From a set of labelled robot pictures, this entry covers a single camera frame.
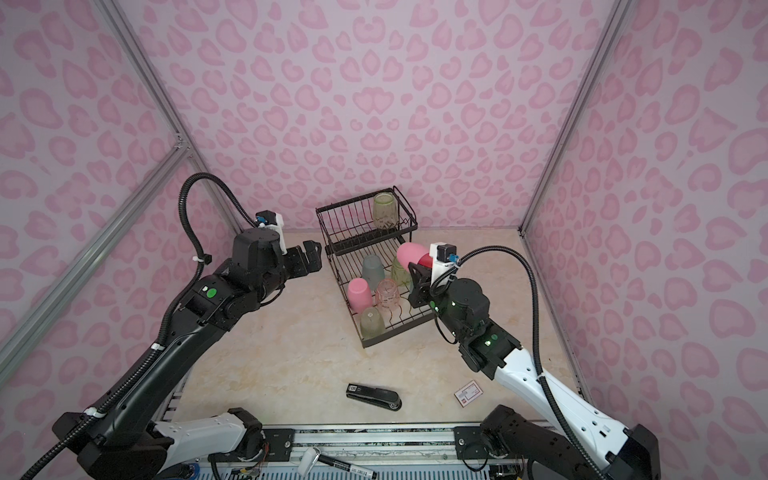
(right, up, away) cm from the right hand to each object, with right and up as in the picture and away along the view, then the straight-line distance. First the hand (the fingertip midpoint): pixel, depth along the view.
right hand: (408, 267), depth 69 cm
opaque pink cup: (+1, +3, 0) cm, 3 cm away
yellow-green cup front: (-10, -17, +16) cm, 25 cm away
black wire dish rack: (-13, +9, +35) cm, 39 cm away
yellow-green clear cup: (-1, -4, +29) cm, 30 cm away
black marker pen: (-22, -44, 0) cm, 49 cm away
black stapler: (-5, -34, +8) cm, 35 cm away
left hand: (-23, +4, +1) cm, 23 cm away
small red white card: (+17, -34, +12) cm, 40 cm away
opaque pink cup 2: (-14, -9, +21) cm, 27 cm away
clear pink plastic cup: (-5, -9, +27) cm, 29 cm away
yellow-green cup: (-6, +17, +24) cm, 30 cm away
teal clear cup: (-10, -2, +31) cm, 33 cm away
